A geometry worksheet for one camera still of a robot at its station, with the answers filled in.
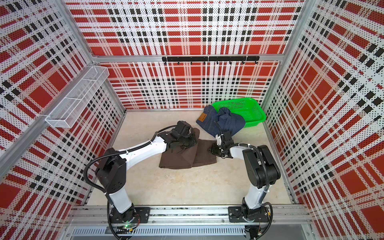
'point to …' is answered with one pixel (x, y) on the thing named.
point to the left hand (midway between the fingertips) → (200, 141)
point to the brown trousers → (201, 152)
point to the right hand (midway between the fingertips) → (211, 150)
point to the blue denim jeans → (227, 121)
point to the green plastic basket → (247, 108)
